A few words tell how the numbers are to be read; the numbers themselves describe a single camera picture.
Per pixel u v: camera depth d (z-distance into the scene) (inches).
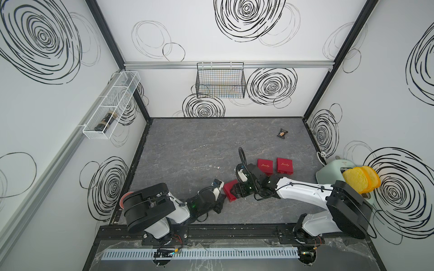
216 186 28.4
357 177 27.9
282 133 43.8
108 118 26.6
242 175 27.3
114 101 28.6
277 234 29.1
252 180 25.8
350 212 16.8
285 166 37.0
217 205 29.7
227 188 32.5
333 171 30.7
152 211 17.2
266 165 36.3
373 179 26.9
